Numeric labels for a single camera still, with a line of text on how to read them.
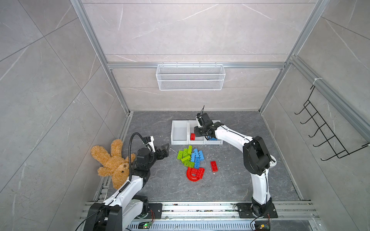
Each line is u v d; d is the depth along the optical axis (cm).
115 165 81
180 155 93
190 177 84
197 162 90
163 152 76
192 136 101
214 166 88
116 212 40
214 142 96
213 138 70
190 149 95
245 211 73
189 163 89
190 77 101
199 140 100
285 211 75
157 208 74
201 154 92
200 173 84
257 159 53
